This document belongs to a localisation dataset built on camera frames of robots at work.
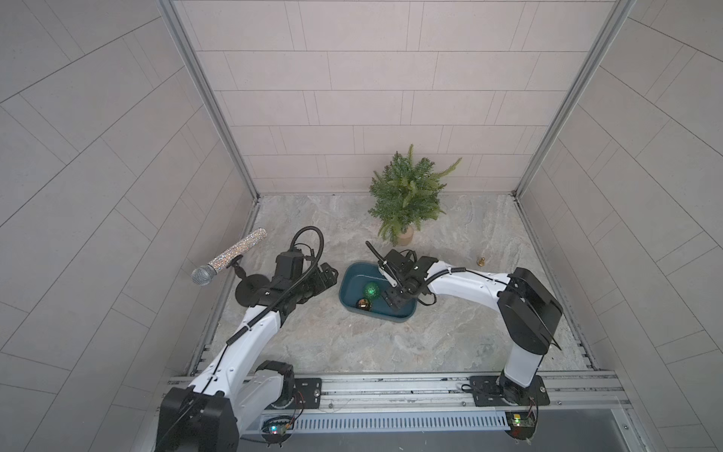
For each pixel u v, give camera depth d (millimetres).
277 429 639
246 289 880
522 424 680
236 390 423
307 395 711
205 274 666
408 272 640
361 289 870
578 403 700
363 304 838
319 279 707
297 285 575
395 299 760
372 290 851
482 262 959
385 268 689
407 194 772
